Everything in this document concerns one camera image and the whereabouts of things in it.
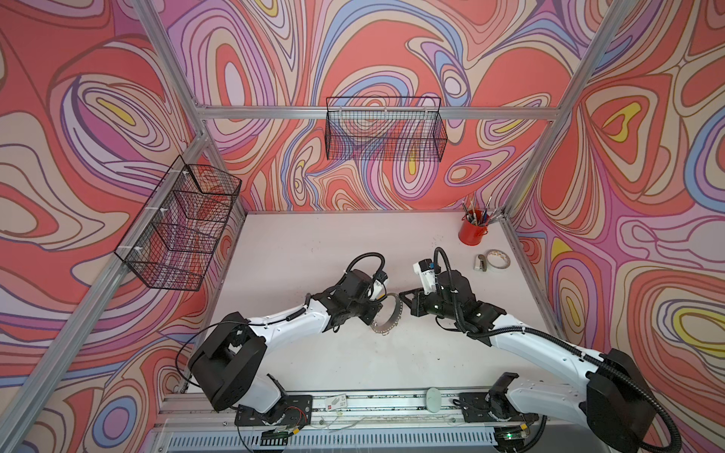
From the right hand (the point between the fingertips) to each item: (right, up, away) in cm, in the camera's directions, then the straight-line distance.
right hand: (403, 302), depth 80 cm
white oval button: (+7, -25, -6) cm, 27 cm away
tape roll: (+39, +11, +24) cm, 48 cm away
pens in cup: (+33, +26, +24) cm, 49 cm away
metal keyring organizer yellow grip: (-5, -8, 0) cm, 9 cm away
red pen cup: (+30, +20, +27) cm, 45 cm away
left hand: (-5, -1, +5) cm, 7 cm away
